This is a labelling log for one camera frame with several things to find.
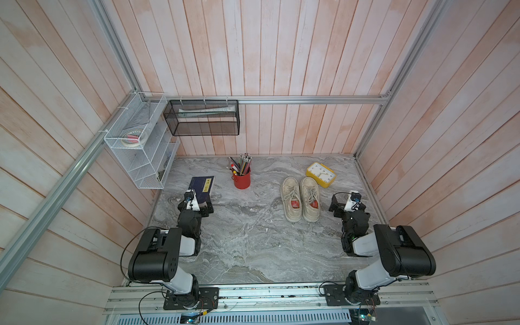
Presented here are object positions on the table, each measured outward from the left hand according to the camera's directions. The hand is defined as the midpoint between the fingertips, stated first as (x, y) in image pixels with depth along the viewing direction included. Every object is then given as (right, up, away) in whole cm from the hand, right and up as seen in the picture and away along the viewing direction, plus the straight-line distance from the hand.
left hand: (199, 197), depth 91 cm
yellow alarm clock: (+62, +11, +17) cm, 65 cm away
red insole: (+45, -4, +4) cm, 45 cm away
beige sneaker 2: (+52, +2, +4) cm, 52 cm away
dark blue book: (-3, +4, +13) cm, 14 cm away
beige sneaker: (+43, +2, +6) cm, 44 cm away
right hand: (+67, +1, -1) cm, 67 cm away
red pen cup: (+19, +6, +10) cm, 22 cm away
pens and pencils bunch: (+20, +14, +7) cm, 25 cm away
